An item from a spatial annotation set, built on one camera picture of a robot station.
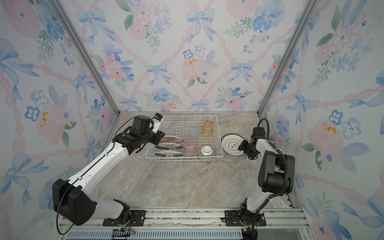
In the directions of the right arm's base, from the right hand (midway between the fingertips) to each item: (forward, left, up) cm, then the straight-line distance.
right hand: (243, 149), depth 96 cm
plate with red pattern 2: (+1, +48, +1) cm, 48 cm away
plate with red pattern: (+5, +46, +3) cm, 47 cm away
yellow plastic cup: (+10, +23, +6) cm, 26 cm away
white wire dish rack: (+6, +36, +3) cm, 36 cm away
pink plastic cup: (-4, +34, +6) cm, 35 cm away
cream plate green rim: (+6, +7, -1) cm, 9 cm away
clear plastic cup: (+6, +32, +7) cm, 33 cm away
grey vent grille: (-45, +34, -3) cm, 56 cm away
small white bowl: (-4, +24, +5) cm, 25 cm away
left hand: (-1, +49, +20) cm, 53 cm away
